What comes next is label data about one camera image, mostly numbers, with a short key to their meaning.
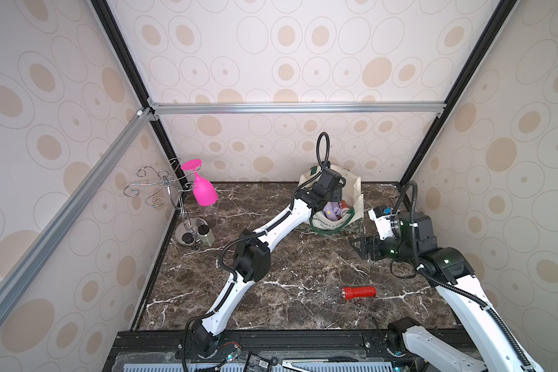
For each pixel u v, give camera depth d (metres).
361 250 0.64
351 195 0.89
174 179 1.17
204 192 0.87
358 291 0.83
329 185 0.70
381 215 0.61
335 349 0.74
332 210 0.96
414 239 0.50
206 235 0.90
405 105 0.89
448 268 0.46
